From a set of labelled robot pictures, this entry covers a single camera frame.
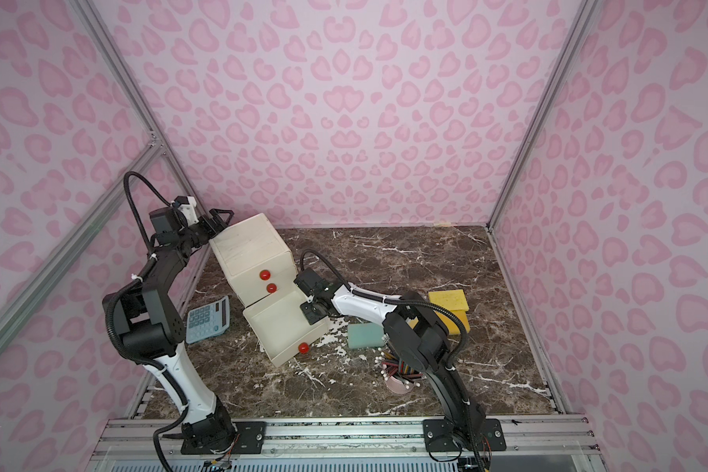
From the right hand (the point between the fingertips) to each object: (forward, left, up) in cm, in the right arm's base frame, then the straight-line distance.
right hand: (315, 309), depth 94 cm
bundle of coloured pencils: (-19, -24, +5) cm, 31 cm away
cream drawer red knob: (+2, +12, +9) cm, 15 cm away
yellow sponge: (+6, -45, -3) cm, 45 cm away
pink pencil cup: (-22, -26, -3) cm, 34 cm away
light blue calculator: (-4, +34, 0) cm, 34 cm away
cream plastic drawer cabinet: (+6, +15, +19) cm, 25 cm away
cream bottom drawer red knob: (-13, +1, +2) cm, 13 cm away
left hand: (+22, +28, +20) cm, 41 cm away
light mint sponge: (-7, -16, -3) cm, 18 cm away
